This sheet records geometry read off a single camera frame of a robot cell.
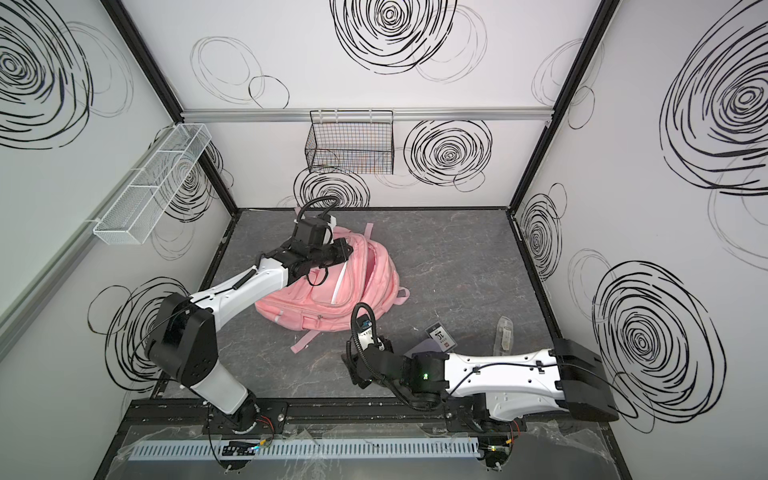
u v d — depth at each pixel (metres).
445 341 0.85
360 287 0.83
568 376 0.46
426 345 0.84
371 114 0.91
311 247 0.68
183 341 0.44
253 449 0.69
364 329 0.62
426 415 0.75
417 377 0.53
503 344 0.84
